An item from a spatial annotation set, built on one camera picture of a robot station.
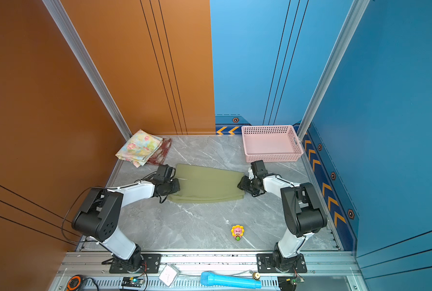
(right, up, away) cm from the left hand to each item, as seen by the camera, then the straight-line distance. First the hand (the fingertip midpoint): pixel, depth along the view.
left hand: (179, 185), depth 97 cm
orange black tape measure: (-32, -31, -30) cm, 54 cm away
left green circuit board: (-12, -33, -26) cm, 44 cm away
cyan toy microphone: (+18, -29, -30) cm, 45 cm away
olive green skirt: (+12, +2, -4) cm, 12 cm away
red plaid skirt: (-14, +14, +9) cm, 22 cm away
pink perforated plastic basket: (+55, +24, +21) cm, 63 cm away
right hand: (+33, -1, -2) cm, 33 cm away
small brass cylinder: (+36, -29, -29) cm, 55 cm away
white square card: (+2, -30, -27) cm, 41 cm away
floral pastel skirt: (-26, +21, +11) cm, 35 cm away
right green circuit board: (+53, -31, -28) cm, 68 cm away
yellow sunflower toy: (+30, -17, -20) cm, 39 cm away
